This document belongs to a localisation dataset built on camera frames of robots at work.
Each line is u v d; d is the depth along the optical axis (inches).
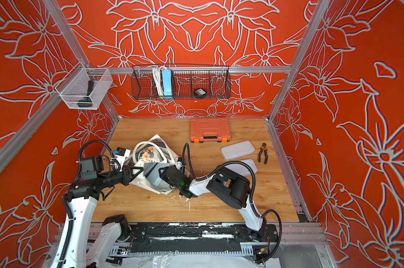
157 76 34.6
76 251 15.7
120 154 24.7
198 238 28.6
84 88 36.2
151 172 34.5
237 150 40.3
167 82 35.3
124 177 24.1
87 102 31.3
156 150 30.6
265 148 39.6
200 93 37.4
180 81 39.6
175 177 26.9
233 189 19.8
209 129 42.6
